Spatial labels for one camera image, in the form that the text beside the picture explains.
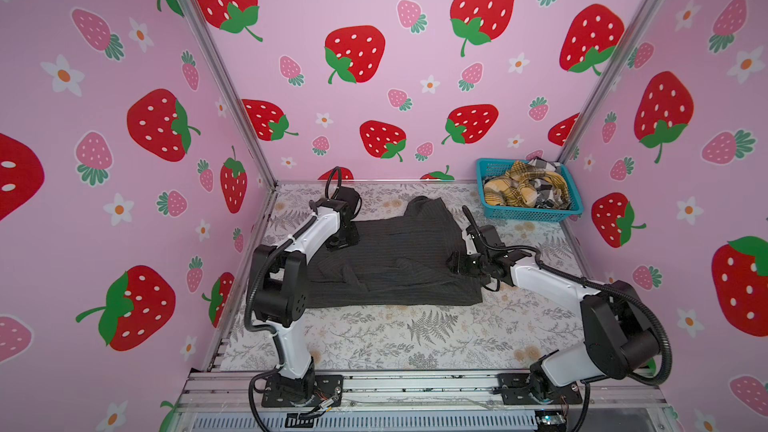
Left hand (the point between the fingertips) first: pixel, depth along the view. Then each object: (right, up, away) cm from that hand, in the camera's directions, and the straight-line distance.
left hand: (348, 243), depth 94 cm
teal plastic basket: (+54, +28, +24) cm, 66 cm away
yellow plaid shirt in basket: (+59, +18, +10) cm, 62 cm away
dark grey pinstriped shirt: (+16, -6, -1) cm, 17 cm away
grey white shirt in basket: (+68, +17, +7) cm, 70 cm away
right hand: (+32, -6, -4) cm, 33 cm away
